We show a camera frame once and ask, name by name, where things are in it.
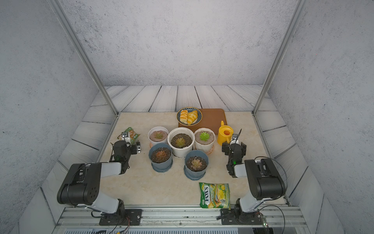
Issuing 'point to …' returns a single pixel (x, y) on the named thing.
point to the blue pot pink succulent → (196, 163)
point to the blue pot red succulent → (160, 156)
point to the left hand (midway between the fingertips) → (132, 141)
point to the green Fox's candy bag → (215, 195)
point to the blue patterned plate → (190, 109)
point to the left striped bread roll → (184, 116)
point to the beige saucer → (211, 151)
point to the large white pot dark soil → (181, 140)
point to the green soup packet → (132, 134)
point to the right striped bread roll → (192, 117)
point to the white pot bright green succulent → (204, 139)
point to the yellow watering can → (225, 134)
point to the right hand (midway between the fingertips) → (235, 141)
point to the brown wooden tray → (212, 118)
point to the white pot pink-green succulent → (158, 134)
